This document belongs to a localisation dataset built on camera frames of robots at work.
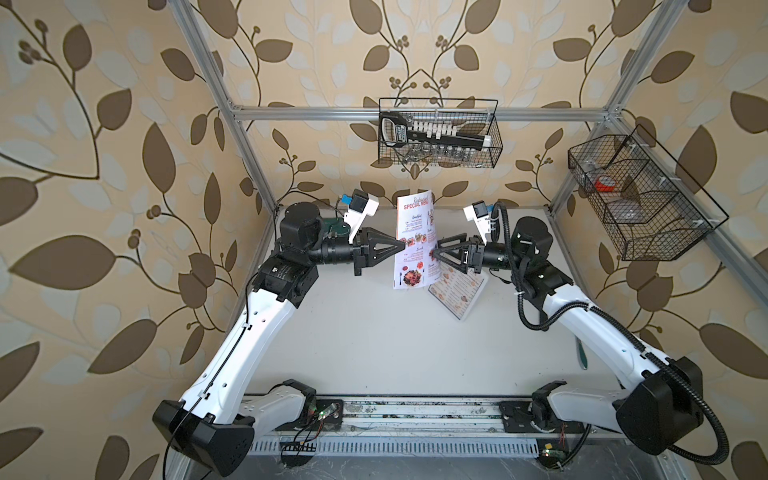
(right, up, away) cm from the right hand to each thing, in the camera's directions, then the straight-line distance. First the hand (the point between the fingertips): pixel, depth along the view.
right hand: (434, 250), depth 66 cm
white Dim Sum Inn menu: (+9, -13, +20) cm, 25 cm away
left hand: (-8, +2, -9) cm, 13 cm away
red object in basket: (+49, +18, +15) cm, 54 cm away
